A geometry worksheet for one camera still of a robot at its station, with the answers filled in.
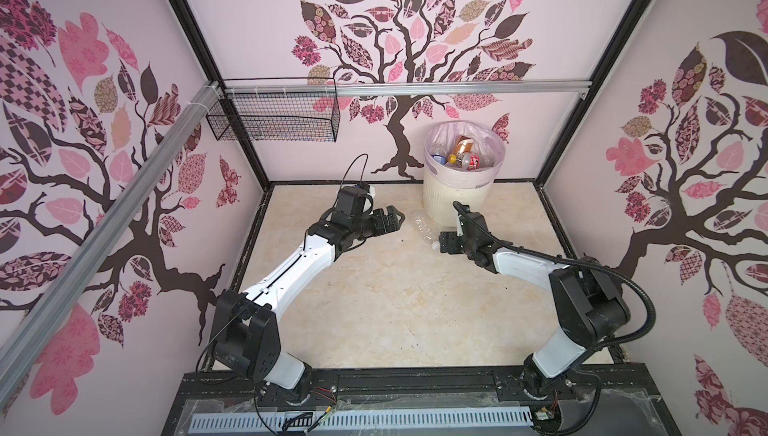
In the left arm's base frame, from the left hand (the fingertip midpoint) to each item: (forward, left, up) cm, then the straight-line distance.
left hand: (393, 224), depth 82 cm
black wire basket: (+37, +38, +13) cm, 54 cm away
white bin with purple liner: (+14, -16, +1) cm, 21 cm away
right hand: (+6, -19, -13) cm, 24 cm away
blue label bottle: (+26, -16, +1) cm, 31 cm away
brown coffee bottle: (+31, -24, +3) cm, 40 cm away
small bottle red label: (+25, -25, +2) cm, 35 cm away
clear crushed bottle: (+10, -13, -20) cm, 26 cm away
